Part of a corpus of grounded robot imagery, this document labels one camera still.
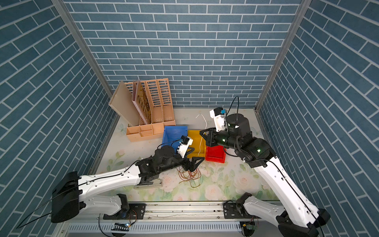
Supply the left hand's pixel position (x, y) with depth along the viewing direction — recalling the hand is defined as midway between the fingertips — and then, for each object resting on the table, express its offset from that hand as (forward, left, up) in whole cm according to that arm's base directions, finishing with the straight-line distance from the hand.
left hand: (202, 156), depth 69 cm
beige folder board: (+42, +54, -4) cm, 68 cm away
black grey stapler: (-14, +22, +6) cm, 27 cm away
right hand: (+4, +1, +14) cm, 14 cm away
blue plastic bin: (+28, +20, -23) cm, 41 cm away
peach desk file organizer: (+55, +31, -12) cm, 64 cm away
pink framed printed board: (+41, +40, -2) cm, 57 cm away
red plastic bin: (+10, -10, -17) cm, 22 cm away
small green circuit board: (-25, -23, -23) cm, 41 cm away
